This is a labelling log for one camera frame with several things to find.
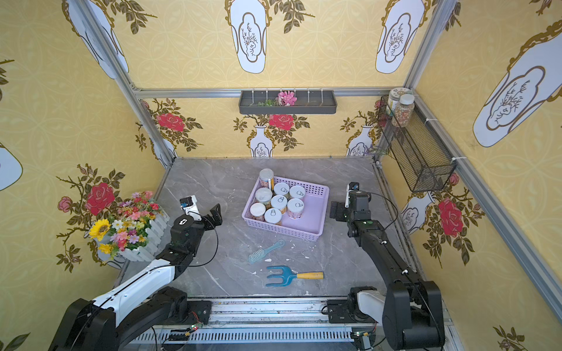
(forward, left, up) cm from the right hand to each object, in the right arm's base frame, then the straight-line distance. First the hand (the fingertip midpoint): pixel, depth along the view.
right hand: (349, 204), depth 88 cm
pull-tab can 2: (-3, +31, -6) cm, 32 cm away
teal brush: (-18, +35, -10) cm, 40 cm away
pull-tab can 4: (+2, +22, -7) cm, 23 cm away
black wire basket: (+13, -25, +16) cm, 33 cm away
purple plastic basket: (-4, +14, -10) cm, 18 cm away
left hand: (-5, +58, +3) cm, 59 cm away
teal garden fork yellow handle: (-25, +23, -11) cm, 36 cm away
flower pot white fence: (-18, +78, +5) cm, 80 cm away
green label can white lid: (+6, +36, -5) cm, 37 cm away
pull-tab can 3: (+10, +21, -7) cm, 24 cm away
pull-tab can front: (+11, +28, -6) cm, 31 cm away
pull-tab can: (+4, +29, -6) cm, 30 cm away
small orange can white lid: (-1, +38, -6) cm, 38 cm away
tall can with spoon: (+11, +34, +2) cm, 36 cm away
